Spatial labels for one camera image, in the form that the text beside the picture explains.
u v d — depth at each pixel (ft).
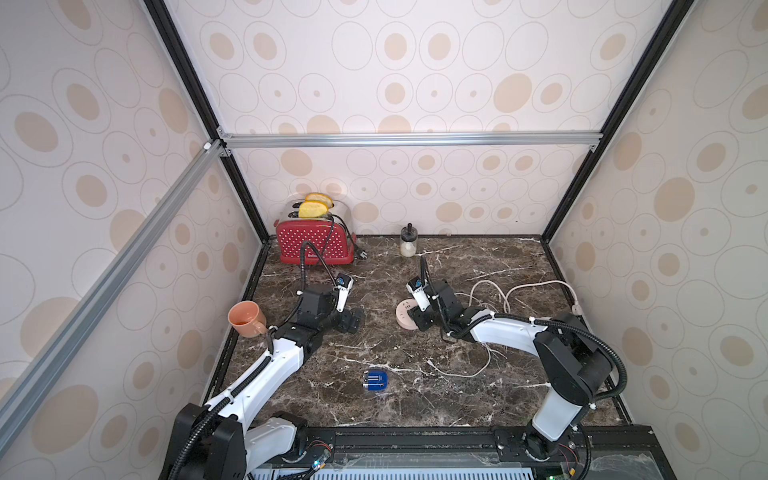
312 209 3.36
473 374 2.80
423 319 2.67
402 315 3.09
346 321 2.44
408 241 3.57
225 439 1.29
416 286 2.65
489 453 2.39
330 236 3.35
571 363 1.53
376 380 2.68
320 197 3.48
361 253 3.69
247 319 2.90
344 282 2.40
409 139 3.00
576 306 3.27
